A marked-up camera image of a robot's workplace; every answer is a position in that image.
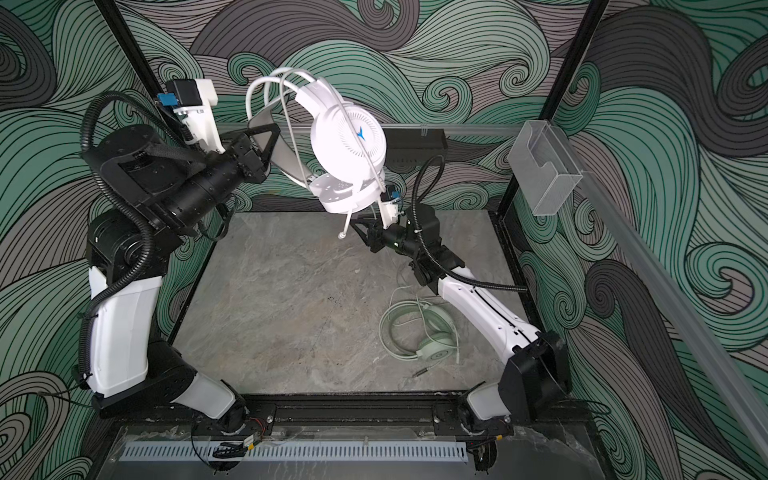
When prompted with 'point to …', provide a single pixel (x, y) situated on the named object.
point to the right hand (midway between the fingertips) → (355, 220)
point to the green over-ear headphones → (441, 325)
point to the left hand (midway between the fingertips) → (276, 123)
